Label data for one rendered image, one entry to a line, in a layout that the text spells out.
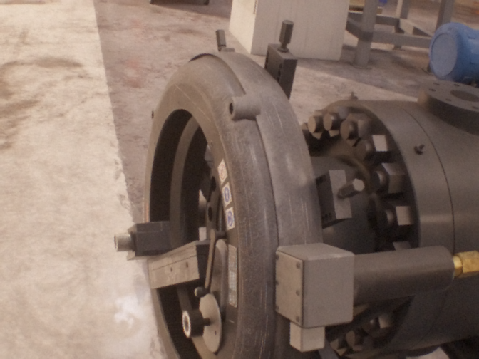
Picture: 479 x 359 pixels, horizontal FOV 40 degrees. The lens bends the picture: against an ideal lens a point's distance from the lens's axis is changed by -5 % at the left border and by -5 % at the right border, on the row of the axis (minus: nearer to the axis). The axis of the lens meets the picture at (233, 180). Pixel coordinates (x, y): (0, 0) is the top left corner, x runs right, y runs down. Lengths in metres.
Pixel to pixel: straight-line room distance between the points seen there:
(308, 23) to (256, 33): 0.42
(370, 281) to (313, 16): 4.30
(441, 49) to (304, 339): 1.00
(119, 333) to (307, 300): 1.19
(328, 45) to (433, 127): 3.93
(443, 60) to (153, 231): 0.84
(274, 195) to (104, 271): 1.36
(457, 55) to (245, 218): 0.86
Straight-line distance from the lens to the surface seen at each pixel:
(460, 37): 1.73
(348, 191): 1.02
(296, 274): 0.97
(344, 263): 0.98
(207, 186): 1.58
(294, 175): 1.07
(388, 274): 1.04
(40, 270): 2.35
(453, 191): 1.35
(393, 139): 1.34
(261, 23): 5.11
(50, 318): 2.14
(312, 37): 5.26
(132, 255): 1.49
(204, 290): 1.20
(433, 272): 1.09
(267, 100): 1.14
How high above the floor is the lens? 1.32
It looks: 26 degrees down
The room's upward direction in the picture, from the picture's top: 8 degrees clockwise
